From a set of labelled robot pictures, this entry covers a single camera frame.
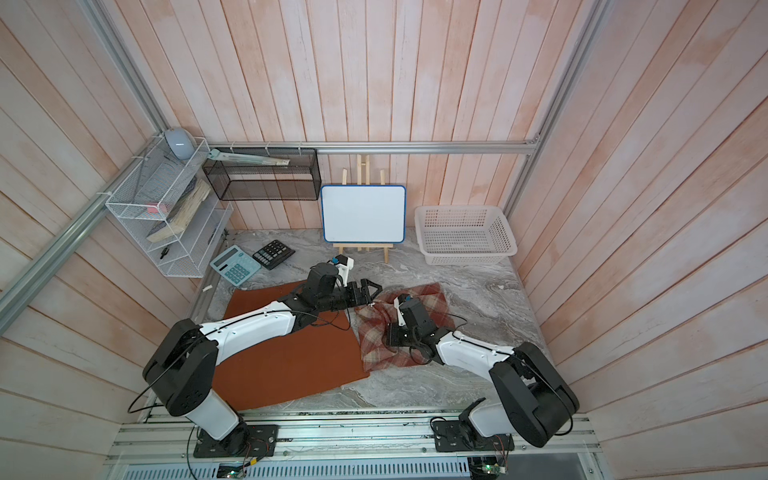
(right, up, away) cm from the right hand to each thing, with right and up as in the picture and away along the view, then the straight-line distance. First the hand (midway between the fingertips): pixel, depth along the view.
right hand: (386, 330), depth 90 cm
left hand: (-4, +11, -6) cm, 13 cm away
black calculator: (-42, +24, +21) cm, 53 cm away
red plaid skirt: (-4, +3, +1) cm, 5 cm away
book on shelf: (-56, +38, -7) cm, 68 cm away
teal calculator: (-55, +19, +18) cm, 61 cm away
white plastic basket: (+33, +31, +28) cm, 53 cm away
